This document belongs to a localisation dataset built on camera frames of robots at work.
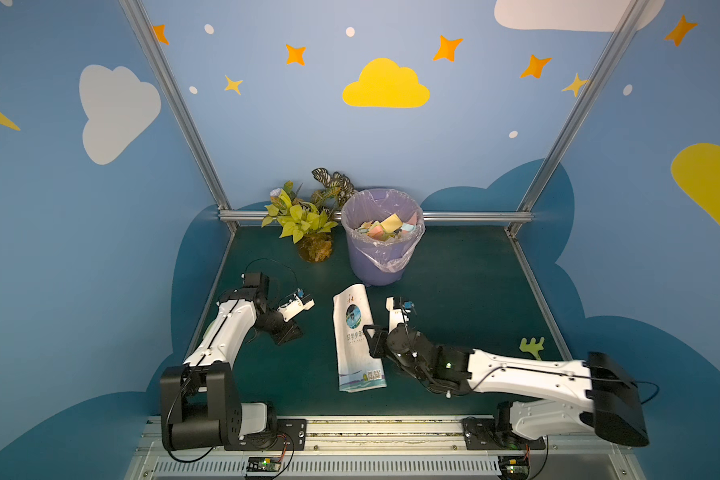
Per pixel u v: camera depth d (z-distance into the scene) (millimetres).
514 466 720
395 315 675
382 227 1013
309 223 883
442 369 550
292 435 752
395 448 732
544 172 1023
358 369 729
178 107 843
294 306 761
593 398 418
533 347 901
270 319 708
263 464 717
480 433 750
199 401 449
